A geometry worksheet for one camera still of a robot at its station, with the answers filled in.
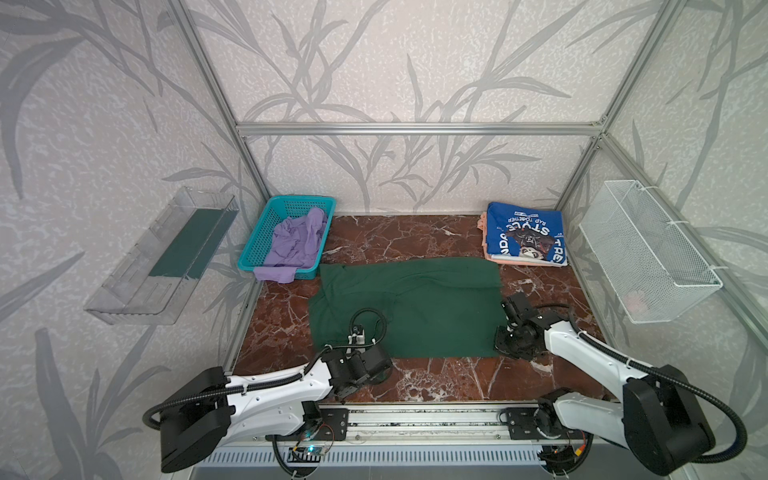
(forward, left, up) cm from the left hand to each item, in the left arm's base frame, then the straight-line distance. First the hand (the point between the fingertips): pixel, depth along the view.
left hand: (371, 363), depth 84 cm
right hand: (+7, -37, +1) cm, 37 cm away
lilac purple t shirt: (+42, +31, 0) cm, 53 cm away
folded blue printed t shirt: (+43, -52, +6) cm, 68 cm away
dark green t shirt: (+17, -19, 0) cm, 26 cm away
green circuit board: (-21, +13, 0) cm, 25 cm away
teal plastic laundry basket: (+36, +42, +4) cm, 55 cm away
